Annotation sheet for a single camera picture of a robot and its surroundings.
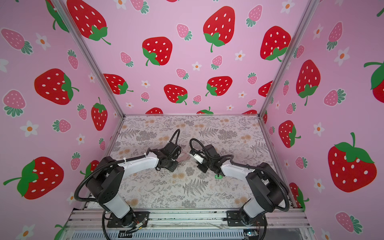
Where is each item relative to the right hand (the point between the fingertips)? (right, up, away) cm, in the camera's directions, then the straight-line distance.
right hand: (197, 160), depth 90 cm
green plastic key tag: (+14, -10, -2) cm, 17 cm away
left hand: (-15, -3, +2) cm, 15 cm away
